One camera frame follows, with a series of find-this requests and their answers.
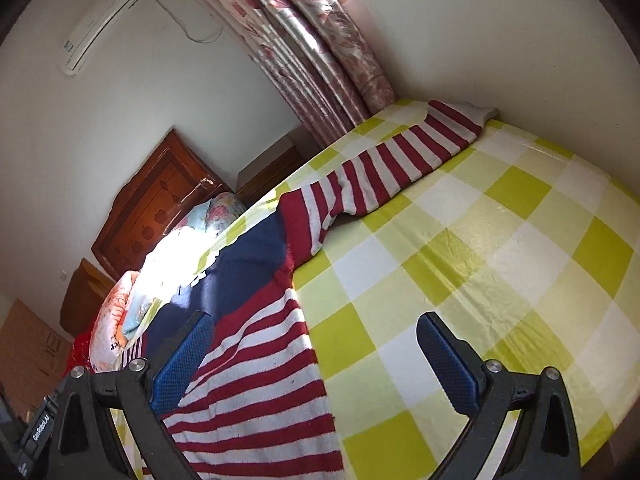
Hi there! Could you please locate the red white striped navy sweater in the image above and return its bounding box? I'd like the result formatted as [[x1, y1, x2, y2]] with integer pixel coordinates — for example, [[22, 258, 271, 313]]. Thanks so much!
[[137, 100, 495, 479]]

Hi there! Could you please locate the red patterned blanket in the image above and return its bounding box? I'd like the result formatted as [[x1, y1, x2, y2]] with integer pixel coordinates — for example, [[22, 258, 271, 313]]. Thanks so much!
[[64, 330, 92, 375]]

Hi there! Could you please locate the orange white floral pillow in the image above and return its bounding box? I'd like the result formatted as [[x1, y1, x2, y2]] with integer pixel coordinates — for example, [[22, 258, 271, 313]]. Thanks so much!
[[89, 271, 139, 373]]

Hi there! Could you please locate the brown cardboard box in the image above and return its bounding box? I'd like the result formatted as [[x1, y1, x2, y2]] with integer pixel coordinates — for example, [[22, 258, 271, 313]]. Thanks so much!
[[0, 299, 70, 420]]

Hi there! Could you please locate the yellow green checkered bed sheet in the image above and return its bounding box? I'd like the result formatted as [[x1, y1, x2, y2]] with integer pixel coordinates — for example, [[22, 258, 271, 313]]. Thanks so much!
[[109, 97, 640, 480]]

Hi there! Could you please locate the light blue floral quilt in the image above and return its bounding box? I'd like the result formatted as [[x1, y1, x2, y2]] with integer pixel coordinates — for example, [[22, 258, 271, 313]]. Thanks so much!
[[122, 192, 246, 340]]

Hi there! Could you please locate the brown wooden headboard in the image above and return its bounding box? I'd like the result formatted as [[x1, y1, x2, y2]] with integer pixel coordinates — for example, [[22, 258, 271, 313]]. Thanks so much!
[[91, 130, 230, 280]]

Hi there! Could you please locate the dark wooden nightstand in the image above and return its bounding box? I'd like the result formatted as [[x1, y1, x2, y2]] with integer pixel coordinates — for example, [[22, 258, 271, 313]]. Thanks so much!
[[235, 127, 320, 207]]

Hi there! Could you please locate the pink floral curtain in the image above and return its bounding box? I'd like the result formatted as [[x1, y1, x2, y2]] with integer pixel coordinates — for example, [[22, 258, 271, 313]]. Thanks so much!
[[200, 0, 396, 148]]

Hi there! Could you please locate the thin wall power cable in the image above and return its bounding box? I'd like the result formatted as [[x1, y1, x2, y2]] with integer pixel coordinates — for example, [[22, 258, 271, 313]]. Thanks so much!
[[142, 0, 226, 46]]

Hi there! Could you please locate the white wall air conditioner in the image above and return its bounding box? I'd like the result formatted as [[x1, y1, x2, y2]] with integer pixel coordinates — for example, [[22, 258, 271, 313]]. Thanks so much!
[[61, 0, 139, 76]]

